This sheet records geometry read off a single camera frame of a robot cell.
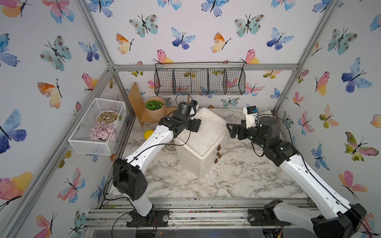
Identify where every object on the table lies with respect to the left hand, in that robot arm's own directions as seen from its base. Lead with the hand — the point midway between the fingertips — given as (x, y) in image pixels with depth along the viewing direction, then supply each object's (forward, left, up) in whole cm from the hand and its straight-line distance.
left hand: (195, 119), depth 82 cm
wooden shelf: (+22, +38, -3) cm, 44 cm away
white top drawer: (-15, -2, -3) cm, 15 cm away
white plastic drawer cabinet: (-2, -8, -1) cm, 8 cm away
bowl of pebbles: (-5, +42, +9) cm, 43 cm away
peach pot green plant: (+17, +26, -7) cm, 32 cm away
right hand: (-8, -19, +8) cm, 22 cm away
